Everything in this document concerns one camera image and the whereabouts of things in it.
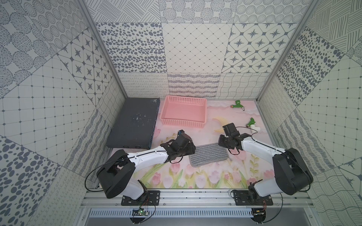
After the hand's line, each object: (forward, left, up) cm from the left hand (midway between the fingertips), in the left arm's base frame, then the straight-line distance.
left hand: (192, 143), depth 86 cm
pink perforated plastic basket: (+31, +7, -5) cm, 32 cm away
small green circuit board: (-35, +26, -9) cm, 44 cm away
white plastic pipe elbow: (+16, -45, -7) cm, 48 cm away
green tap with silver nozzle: (+40, -39, -7) cm, 56 cm away
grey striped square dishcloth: (-3, -11, -8) cm, 14 cm away
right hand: (+4, -19, -5) cm, 20 cm away
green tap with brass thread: (+23, -45, -7) cm, 51 cm away
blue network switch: (+14, +41, -5) cm, 44 cm away
